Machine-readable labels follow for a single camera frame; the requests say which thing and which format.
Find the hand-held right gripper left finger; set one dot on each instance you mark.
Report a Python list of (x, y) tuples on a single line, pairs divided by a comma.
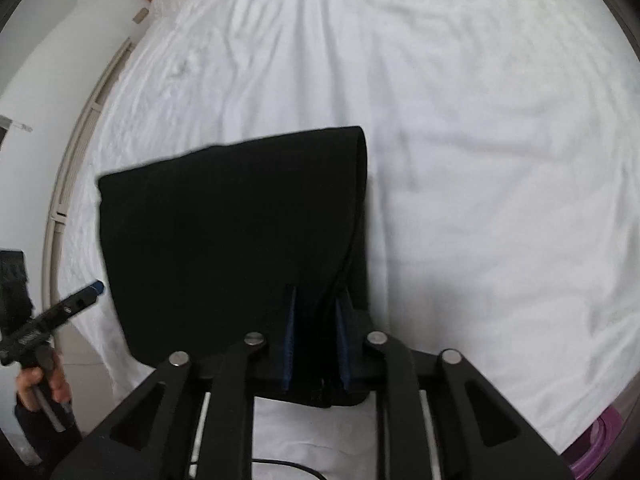
[(291, 345)]

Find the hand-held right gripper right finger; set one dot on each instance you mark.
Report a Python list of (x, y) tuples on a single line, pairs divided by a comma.
[(344, 345)]

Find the beige wall switch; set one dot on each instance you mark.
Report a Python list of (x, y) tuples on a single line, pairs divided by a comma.
[(140, 14)]

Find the person's left forearm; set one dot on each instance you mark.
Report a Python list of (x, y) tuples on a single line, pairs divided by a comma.
[(45, 440)]

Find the person's left hand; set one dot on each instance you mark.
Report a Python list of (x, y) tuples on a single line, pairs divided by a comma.
[(57, 385)]

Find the black pants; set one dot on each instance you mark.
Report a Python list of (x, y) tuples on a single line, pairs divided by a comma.
[(235, 260)]

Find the purple plastic basin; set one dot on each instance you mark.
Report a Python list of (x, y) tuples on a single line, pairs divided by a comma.
[(600, 440)]

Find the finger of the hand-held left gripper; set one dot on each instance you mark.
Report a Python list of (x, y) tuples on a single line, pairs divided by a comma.
[(75, 302)]

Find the white bed blanket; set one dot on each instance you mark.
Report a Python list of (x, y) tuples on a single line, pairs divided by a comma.
[(450, 160)]

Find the white louvered cabinet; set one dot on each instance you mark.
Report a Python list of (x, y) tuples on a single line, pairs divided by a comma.
[(75, 160)]

